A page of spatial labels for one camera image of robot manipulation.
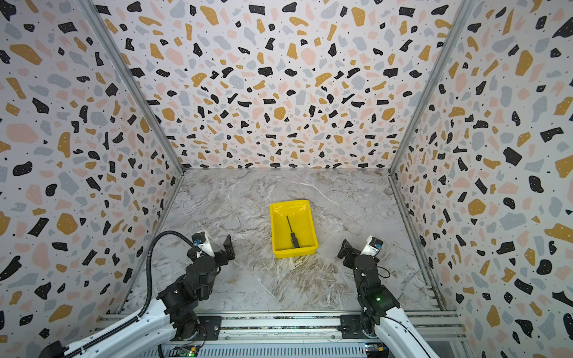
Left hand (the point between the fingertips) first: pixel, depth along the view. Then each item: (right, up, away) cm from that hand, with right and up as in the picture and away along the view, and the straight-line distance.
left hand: (221, 239), depth 80 cm
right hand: (+49, -3, +4) cm, 49 cm away
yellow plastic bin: (+29, +3, +22) cm, 36 cm away
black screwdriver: (+26, -3, +13) cm, 29 cm away
